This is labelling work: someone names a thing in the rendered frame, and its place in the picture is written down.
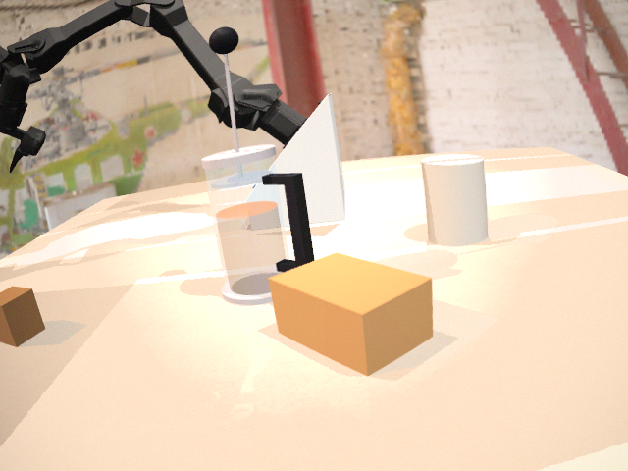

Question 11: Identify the glass french press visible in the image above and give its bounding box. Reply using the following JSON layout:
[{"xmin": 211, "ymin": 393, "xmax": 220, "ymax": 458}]
[{"xmin": 201, "ymin": 26, "xmax": 315, "ymax": 306}]

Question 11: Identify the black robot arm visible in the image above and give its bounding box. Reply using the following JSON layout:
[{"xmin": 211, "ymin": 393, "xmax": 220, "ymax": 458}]
[{"xmin": 0, "ymin": 0, "xmax": 308, "ymax": 149}]

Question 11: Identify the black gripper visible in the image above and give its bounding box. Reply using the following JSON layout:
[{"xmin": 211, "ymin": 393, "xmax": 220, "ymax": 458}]
[{"xmin": 0, "ymin": 97, "xmax": 46, "ymax": 173}]

